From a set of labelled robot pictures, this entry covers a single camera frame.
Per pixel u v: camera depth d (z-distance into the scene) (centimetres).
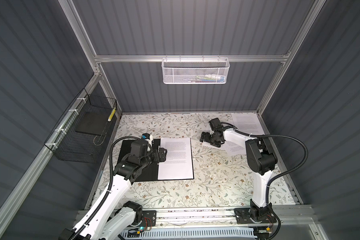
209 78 92
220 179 87
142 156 59
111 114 81
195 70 124
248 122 116
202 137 94
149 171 91
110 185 47
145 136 68
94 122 76
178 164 94
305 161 50
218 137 75
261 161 54
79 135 72
